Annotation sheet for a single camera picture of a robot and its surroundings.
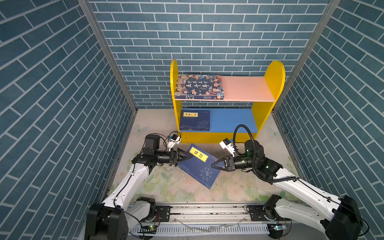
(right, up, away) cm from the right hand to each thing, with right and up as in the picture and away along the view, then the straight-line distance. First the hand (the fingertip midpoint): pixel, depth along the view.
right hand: (211, 165), depth 65 cm
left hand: (-11, +1, +5) cm, 12 cm away
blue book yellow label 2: (-6, -2, +3) cm, 7 cm away
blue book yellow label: (-8, +21, +28) cm, 35 cm away
